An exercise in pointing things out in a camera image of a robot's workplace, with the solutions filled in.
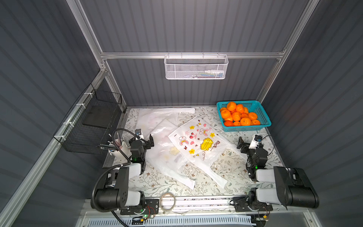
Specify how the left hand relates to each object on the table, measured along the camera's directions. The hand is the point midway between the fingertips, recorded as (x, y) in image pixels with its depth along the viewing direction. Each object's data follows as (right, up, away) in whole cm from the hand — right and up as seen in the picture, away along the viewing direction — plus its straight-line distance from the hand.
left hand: (144, 135), depth 89 cm
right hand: (+67, -2, -2) cm, 67 cm away
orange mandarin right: (+79, +13, +20) cm, 82 cm away
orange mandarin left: (+56, +14, +15) cm, 60 cm away
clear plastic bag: (+12, -14, +3) cm, 18 cm away
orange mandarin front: (+68, +9, +8) cm, 69 cm away
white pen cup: (-12, -8, -6) cm, 16 cm away
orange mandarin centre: (+64, +13, +15) cm, 67 cm away
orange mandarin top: (+61, +20, +16) cm, 66 cm away
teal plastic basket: (+82, +21, +24) cm, 88 cm away
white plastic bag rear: (-3, +11, +23) cm, 25 cm away
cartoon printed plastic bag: (+33, -7, +6) cm, 34 cm away
